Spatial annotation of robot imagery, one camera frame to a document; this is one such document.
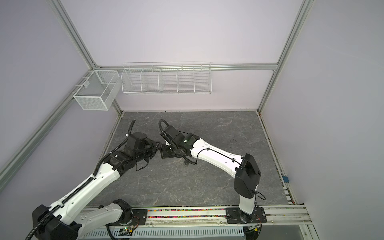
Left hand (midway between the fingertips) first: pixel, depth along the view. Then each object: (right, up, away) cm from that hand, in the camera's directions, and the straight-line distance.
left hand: (162, 146), depth 77 cm
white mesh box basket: (-48, +34, +22) cm, 63 cm away
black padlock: (+11, -13, +14) cm, 22 cm away
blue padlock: (+71, -21, +12) cm, 75 cm away
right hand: (0, -4, -1) cm, 4 cm away
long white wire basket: (-3, +43, +24) cm, 50 cm away
